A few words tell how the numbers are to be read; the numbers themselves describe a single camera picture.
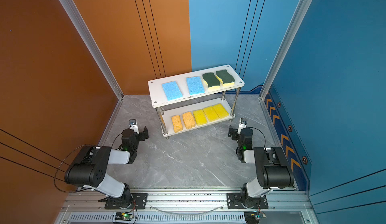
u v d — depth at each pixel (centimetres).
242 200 67
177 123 93
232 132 86
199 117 98
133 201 73
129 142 72
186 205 73
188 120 94
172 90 74
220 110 102
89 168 46
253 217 70
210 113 99
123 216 71
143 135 87
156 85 79
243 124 81
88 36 85
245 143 71
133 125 81
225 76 80
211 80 79
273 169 45
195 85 76
